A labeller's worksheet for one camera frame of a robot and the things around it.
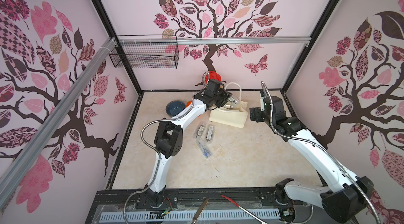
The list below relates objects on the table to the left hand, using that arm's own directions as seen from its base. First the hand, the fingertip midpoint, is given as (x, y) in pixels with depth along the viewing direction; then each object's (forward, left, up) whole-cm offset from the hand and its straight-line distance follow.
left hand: (231, 97), depth 89 cm
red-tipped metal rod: (-51, +1, -19) cm, 54 cm away
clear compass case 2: (-2, -2, -1) cm, 3 cm away
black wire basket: (+26, +51, +14) cm, 59 cm away
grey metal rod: (-53, +18, -20) cm, 60 cm away
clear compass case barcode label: (-14, +13, -18) cm, 26 cm away
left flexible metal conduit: (-38, +33, +13) cm, 52 cm away
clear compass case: (-10, +19, -19) cm, 29 cm away
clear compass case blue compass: (-25, +16, -19) cm, 35 cm away
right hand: (-12, -13, +6) cm, 18 cm away
